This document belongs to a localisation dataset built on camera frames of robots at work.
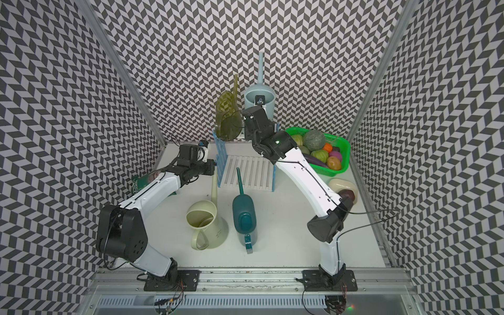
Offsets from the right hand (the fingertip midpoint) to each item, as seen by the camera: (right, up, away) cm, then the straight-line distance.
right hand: (258, 124), depth 73 cm
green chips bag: (-59, -24, +22) cm, 67 cm away
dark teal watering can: (-5, -34, +1) cm, 35 cm away
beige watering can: (-19, -41, +4) cm, 45 cm away
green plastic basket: (+43, -3, +36) cm, 56 cm away
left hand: (-20, -16, +17) cm, 31 cm away
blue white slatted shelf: (-1, -20, +28) cm, 35 cm away
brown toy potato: (+38, -15, +25) cm, 48 cm away
